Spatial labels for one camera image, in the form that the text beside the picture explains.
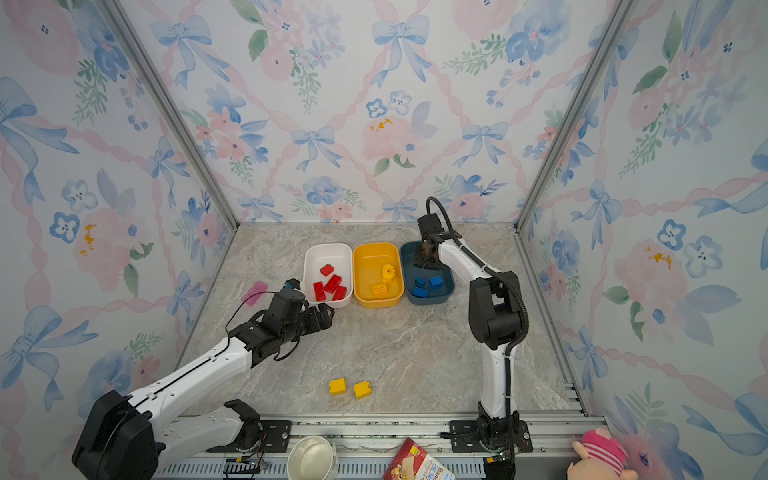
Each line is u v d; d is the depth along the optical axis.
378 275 1.04
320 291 0.98
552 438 0.76
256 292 1.00
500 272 0.56
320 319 0.76
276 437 0.74
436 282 1.00
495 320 0.56
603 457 0.66
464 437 0.73
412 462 0.68
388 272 1.03
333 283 1.00
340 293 0.98
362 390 0.80
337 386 0.80
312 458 0.71
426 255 0.85
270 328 0.63
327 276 1.05
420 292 0.99
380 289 1.00
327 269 1.06
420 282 1.00
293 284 0.75
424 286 1.01
